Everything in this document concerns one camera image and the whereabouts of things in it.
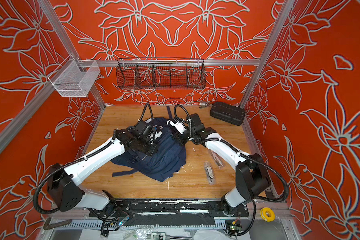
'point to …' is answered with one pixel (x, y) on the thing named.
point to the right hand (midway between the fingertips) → (171, 136)
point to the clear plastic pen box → (209, 173)
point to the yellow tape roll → (267, 214)
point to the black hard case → (231, 114)
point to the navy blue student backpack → (169, 157)
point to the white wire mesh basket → (75, 78)
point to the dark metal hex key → (47, 226)
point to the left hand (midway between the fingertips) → (157, 148)
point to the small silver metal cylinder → (203, 104)
